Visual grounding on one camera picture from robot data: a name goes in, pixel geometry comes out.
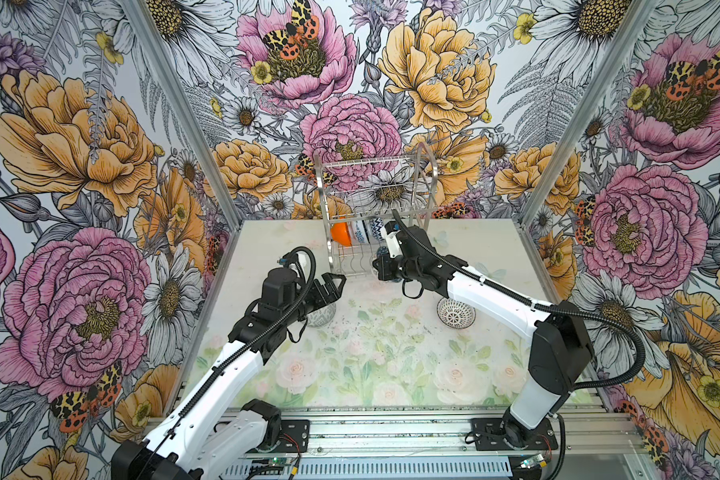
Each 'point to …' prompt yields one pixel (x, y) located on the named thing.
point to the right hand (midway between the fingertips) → (375, 272)
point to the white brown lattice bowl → (456, 314)
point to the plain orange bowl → (340, 233)
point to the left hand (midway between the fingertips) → (334, 292)
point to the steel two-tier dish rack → (360, 194)
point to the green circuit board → (272, 461)
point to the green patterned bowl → (322, 316)
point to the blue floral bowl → (361, 231)
